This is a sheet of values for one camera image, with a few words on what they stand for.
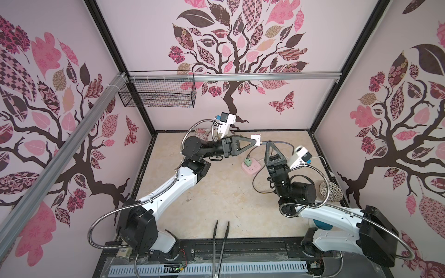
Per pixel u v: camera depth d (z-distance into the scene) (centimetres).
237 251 75
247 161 96
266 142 53
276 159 53
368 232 41
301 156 53
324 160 107
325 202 49
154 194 45
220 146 56
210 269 70
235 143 54
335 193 88
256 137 53
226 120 54
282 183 55
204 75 93
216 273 67
